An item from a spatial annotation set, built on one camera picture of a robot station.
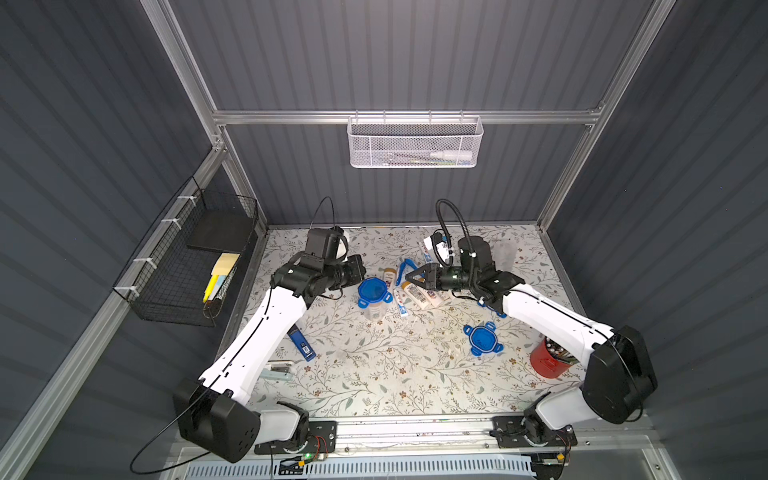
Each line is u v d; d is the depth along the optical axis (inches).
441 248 28.8
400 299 38.9
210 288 27.8
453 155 36.3
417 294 38.3
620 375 16.6
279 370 32.7
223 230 32.4
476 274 24.5
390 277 40.1
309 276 20.4
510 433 28.5
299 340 34.4
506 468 27.8
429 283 27.3
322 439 28.5
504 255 43.7
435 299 38.0
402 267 42.7
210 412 14.8
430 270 27.0
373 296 33.1
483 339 35.1
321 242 22.7
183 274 28.2
